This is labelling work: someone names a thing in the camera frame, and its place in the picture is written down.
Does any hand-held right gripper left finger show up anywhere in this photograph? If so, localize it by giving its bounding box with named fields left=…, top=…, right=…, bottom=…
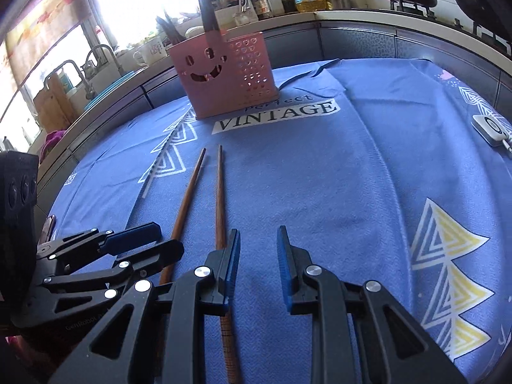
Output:
left=47, top=228, right=241, bottom=384

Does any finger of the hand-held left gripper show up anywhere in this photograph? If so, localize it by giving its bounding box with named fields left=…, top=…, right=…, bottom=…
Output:
left=36, top=223, right=161, bottom=273
left=12, top=239, right=185, bottom=329

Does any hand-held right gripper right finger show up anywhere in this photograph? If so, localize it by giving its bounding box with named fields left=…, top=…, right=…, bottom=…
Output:
left=276, top=225, right=468, bottom=384

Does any reddish brown wooden chopstick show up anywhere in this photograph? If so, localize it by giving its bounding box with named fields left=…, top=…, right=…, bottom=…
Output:
left=159, top=148, right=207, bottom=286
left=215, top=145, right=244, bottom=384

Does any pink utensil holder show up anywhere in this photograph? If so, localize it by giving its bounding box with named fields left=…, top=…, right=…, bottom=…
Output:
left=166, top=31, right=279, bottom=120

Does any bunch of wooden chopsticks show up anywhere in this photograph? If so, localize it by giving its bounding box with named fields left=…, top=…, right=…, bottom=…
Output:
left=154, top=0, right=220, bottom=44

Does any brown patterned flat case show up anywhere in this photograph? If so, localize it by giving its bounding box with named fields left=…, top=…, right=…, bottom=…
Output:
left=39, top=215, right=57, bottom=245

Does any magenta cloth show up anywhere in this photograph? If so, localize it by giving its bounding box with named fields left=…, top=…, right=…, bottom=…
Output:
left=40, top=128, right=68, bottom=156

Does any wooden cutting board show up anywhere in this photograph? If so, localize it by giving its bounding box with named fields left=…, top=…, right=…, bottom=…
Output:
left=33, top=73, right=76, bottom=132

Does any blue printed tablecloth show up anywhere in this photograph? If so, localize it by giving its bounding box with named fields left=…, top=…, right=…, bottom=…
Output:
left=48, top=58, right=512, bottom=384

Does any blue dish soap bottle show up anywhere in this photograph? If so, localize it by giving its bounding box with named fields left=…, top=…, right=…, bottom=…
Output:
left=56, top=68, right=75, bottom=91

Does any steel faucet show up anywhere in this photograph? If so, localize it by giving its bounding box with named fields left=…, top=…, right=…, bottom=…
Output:
left=84, top=44, right=124, bottom=76
left=46, top=60, right=97, bottom=100

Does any blue plastic basin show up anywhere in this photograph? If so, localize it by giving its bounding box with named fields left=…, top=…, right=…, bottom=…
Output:
left=83, top=70, right=139, bottom=110

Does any printed window blind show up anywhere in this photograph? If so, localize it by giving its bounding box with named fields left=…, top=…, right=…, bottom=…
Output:
left=0, top=0, right=91, bottom=84

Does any white mug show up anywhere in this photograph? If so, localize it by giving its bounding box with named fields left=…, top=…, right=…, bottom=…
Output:
left=133, top=37, right=169, bottom=67

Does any kitchen window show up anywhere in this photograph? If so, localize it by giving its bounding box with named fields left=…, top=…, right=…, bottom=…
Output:
left=0, top=0, right=225, bottom=153

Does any small glass jar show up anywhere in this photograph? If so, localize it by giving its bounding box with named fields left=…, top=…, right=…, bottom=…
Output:
left=234, top=11, right=259, bottom=27

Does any small white device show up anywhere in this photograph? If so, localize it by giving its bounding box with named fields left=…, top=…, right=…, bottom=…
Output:
left=471, top=114, right=508, bottom=147

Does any white kitchen countertop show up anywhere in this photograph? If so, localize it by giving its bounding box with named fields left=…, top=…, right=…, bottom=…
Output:
left=40, top=8, right=512, bottom=156

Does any black gas stove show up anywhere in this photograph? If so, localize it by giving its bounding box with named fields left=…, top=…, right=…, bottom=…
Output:
left=390, top=0, right=512, bottom=54

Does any black wok with lid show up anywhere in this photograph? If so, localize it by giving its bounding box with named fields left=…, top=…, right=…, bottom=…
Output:
left=451, top=0, right=512, bottom=36

